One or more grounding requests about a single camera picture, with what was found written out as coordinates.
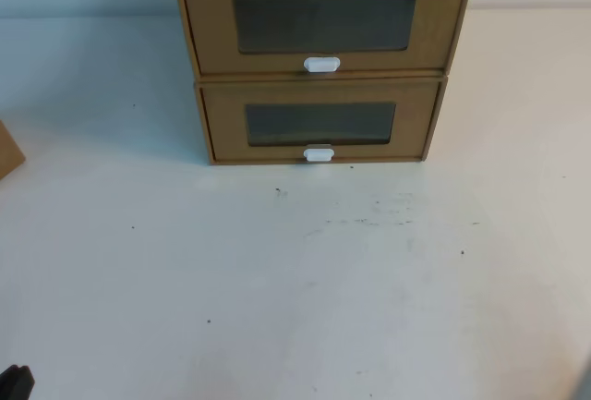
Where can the cardboard shoebox drawer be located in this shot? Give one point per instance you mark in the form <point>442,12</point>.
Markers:
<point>274,37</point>
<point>362,120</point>

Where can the white drawer handle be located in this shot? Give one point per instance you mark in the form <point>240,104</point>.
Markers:
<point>318,155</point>
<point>325,64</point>

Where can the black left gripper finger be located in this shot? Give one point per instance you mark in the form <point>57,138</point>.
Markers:
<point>16,383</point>

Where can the cardboard piece at left edge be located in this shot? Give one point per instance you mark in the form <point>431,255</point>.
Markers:
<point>11,156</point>

